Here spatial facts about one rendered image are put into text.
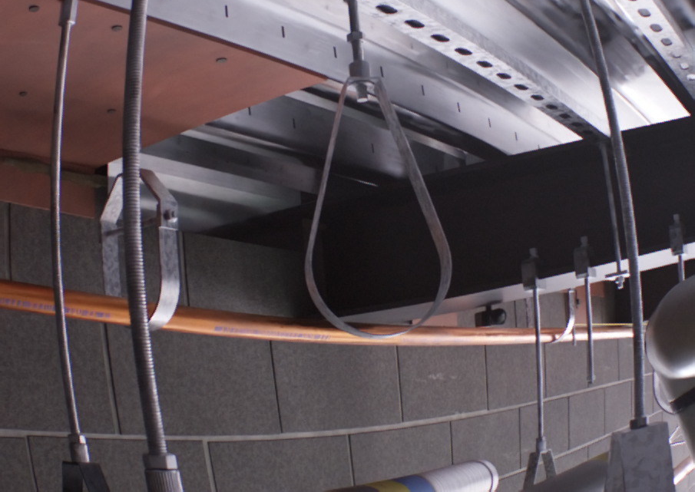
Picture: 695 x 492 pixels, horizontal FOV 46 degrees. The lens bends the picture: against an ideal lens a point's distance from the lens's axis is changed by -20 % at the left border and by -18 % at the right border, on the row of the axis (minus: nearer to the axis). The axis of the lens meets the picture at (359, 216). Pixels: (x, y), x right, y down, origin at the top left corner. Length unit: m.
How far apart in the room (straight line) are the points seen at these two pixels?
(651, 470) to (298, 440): 1.17
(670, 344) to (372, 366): 1.04
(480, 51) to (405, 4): 0.16
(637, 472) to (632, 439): 0.03
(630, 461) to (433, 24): 0.53
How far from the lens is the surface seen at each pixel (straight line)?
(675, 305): 0.97
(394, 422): 1.95
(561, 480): 0.79
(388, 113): 0.81
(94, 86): 1.05
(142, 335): 0.41
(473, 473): 1.23
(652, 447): 0.60
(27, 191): 1.28
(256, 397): 1.60
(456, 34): 0.97
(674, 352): 0.97
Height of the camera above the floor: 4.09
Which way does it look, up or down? 12 degrees up
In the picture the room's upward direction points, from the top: 5 degrees counter-clockwise
